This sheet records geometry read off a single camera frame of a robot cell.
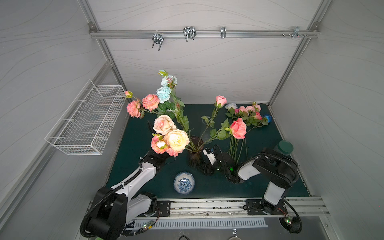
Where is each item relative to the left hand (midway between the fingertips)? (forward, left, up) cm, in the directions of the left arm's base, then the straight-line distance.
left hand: (182, 141), depth 83 cm
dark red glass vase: (-6, -7, -1) cm, 10 cm away
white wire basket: (-4, +44, +17) cm, 47 cm away
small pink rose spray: (+28, -49, -11) cm, 58 cm away
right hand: (-8, -10, -12) cm, 18 cm away
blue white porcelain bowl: (-19, -1, -14) cm, 23 cm away
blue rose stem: (+27, -61, -10) cm, 67 cm away
